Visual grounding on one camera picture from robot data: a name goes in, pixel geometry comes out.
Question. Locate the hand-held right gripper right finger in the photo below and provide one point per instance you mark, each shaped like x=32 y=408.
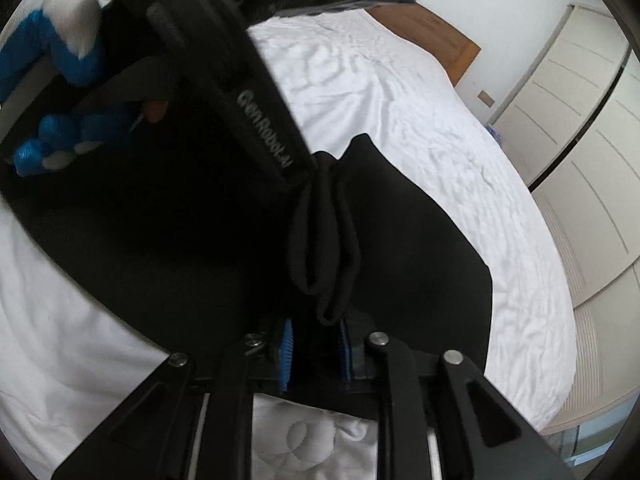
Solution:
x=346 y=355

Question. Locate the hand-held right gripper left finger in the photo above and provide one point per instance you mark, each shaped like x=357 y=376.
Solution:
x=285 y=355

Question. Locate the black pants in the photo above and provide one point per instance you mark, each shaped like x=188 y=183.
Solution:
x=400 y=260

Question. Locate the person's left hand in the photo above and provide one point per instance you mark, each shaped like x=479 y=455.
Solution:
x=65 y=35

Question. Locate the white quilted bed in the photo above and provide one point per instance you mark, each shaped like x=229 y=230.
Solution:
x=400 y=110

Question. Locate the wooden headboard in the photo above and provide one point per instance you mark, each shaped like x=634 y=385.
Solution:
x=440 y=40

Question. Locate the blue packet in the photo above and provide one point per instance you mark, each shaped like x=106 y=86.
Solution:
x=493 y=135

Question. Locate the white wardrobe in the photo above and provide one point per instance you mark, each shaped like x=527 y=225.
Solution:
x=575 y=110

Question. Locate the beige wall switch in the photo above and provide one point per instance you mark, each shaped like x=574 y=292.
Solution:
x=486 y=98

